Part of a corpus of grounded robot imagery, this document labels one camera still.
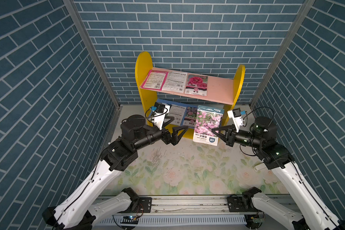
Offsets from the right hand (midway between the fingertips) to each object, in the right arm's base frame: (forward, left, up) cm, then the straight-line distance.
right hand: (215, 131), depth 61 cm
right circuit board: (-26, -25, -37) cm, 52 cm away
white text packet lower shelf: (+29, +19, -21) cm, 41 cm away
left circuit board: (-31, +39, -39) cm, 63 cm away
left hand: (-2, +13, +6) cm, 15 cm away
